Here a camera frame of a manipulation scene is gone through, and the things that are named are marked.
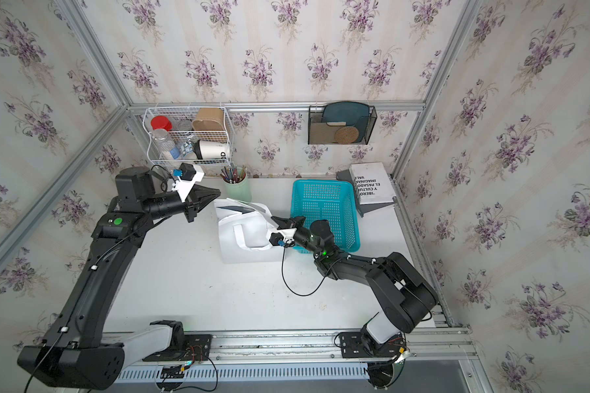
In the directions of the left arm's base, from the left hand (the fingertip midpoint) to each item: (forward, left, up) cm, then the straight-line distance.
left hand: (220, 193), depth 66 cm
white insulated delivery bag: (-1, -4, -15) cm, 16 cm away
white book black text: (+31, -55, -27) cm, 69 cm away
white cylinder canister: (+31, +12, -9) cm, 34 cm away
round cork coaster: (+39, -42, -7) cm, 57 cm away
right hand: (+4, -16, -14) cm, 22 cm away
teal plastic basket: (+27, -38, -35) cm, 58 cm away
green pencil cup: (+24, +3, -22) cm, 33 cm away
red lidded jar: (+38, +31, -2) cm, 49 cm away
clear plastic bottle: (+30, +28, -6) cm, 41 cm away
